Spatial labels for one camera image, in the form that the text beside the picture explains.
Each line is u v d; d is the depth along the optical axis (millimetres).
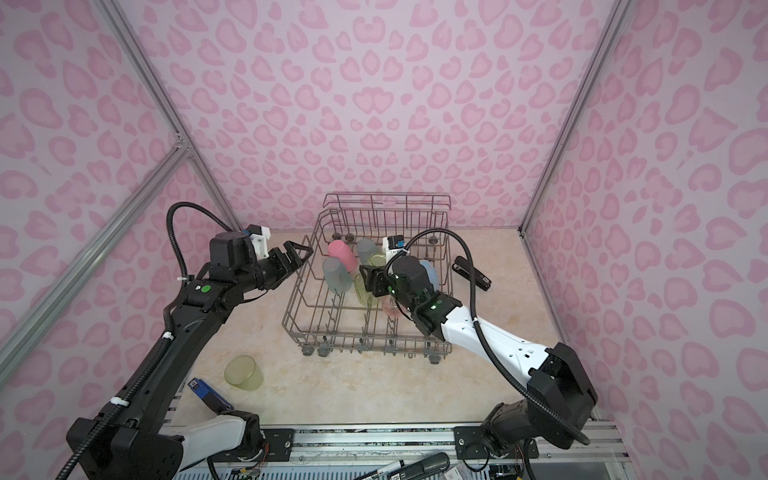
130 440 364
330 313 927
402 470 689
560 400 409
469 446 729
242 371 787
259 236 676
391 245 670
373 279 679
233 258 560
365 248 955
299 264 654
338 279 952
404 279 570
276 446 728
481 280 1010
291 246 665
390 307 690
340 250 975
